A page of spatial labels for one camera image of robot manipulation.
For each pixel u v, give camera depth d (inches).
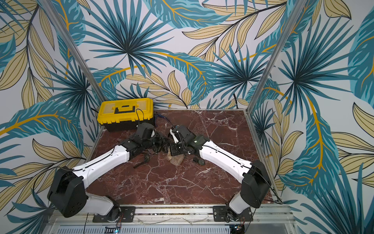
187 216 29.0
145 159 34.8
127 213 29.1
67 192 16.1
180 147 25.9
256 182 16.4
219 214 28.9
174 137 24.7
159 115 45.5
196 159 36.2
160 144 28.4
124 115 37.9
